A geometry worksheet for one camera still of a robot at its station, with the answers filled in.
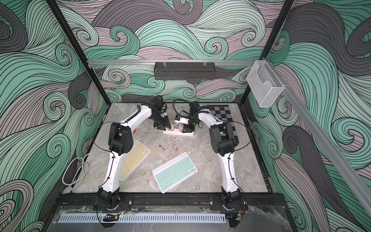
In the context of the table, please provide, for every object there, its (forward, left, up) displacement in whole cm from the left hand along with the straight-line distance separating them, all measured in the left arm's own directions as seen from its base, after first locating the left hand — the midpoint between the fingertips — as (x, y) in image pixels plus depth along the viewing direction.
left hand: (169, 126), depth 96 cm
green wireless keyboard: (-27, -4, -7) cm, 29 cm away
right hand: (+3, -12, -5) cm, 13 cm away
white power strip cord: (-37, +56, -10) cm, 68 cm away
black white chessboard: (+16, -40, -4) cm, 44 cm away
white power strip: (0, -5, -6) cm, 8 cm away
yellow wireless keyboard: (-20, +22, -7) cm, 31 cm away
